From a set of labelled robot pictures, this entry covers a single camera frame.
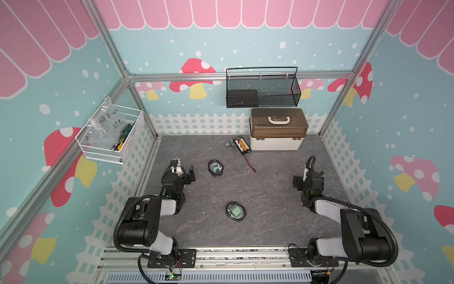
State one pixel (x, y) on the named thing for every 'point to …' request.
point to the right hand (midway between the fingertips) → (306, 175)
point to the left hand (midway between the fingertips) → (184, 169)
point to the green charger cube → (237, 211)
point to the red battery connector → (249, 164)
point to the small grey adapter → (227, 145)
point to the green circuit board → (171, 277)
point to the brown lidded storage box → (277, 129)
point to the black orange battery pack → (242, 145)
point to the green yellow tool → (123, 137)
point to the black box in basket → (242, 98)
